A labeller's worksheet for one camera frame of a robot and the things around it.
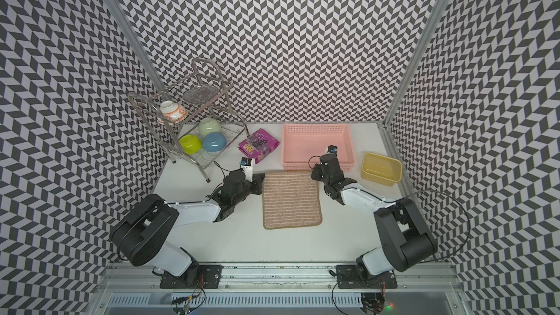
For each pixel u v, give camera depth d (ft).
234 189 2.27
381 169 3.33
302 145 3.63
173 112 2.58
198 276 2.28
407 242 1.41
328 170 2.24
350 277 2.37
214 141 3.22
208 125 3.46
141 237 1.45
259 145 3.40
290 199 2.99
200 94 3.51
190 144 3.22
